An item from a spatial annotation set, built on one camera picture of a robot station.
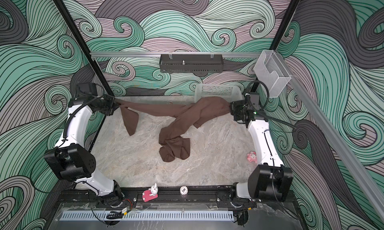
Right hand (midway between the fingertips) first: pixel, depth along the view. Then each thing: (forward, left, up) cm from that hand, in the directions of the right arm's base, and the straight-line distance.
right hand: (230, 103), depth 80 cm
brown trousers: (-5, +23, -4) cm, 24 cm away
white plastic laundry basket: (+31, -10, -23) cm, 40 cm away
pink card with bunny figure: (-41, +40, -19) cm, 60 cm away
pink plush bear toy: (-21, -14, -23) cm, 34 cm away
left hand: (+1, +61, +1) cm, 61 cm away
